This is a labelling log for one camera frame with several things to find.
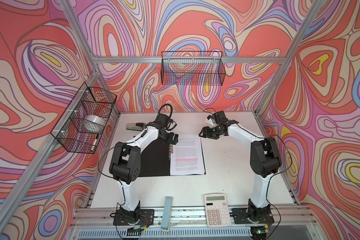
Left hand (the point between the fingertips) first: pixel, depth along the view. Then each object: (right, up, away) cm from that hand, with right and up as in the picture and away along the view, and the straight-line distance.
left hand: (172, 138), depth 95 cm
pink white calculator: (+24, -35, -22) cm, 47 cm away
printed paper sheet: (+9, -13, -1) cm, 16 cm away
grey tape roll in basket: (-37, +11, -21) cm, 44 cm away
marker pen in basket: (-37, -1, -23) cm, 44 cm away
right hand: (+21, 0, +1) cm, 21 cm away
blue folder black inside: (-11, -14, -3) cm, 18 cm away
